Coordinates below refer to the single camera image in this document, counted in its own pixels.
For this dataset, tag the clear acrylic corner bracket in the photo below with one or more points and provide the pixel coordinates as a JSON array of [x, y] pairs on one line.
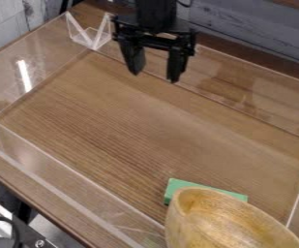
[[91, 37]]

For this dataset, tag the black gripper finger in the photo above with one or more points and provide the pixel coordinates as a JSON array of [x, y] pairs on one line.
[[134, 56], [177, 63]]

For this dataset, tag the brown wooden bowl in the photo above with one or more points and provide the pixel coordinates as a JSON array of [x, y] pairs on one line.
[[207, 219]]

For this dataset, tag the green block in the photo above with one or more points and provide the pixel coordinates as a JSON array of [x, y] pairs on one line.
[[177, 184]]

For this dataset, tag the black metal table bracket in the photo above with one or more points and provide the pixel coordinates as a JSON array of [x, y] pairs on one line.
[[31, 239]]

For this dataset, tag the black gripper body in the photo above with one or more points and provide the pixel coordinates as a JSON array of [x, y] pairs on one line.
[[134, 36]]

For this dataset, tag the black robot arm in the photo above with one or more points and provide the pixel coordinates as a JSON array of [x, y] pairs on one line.
[[154, 27]]

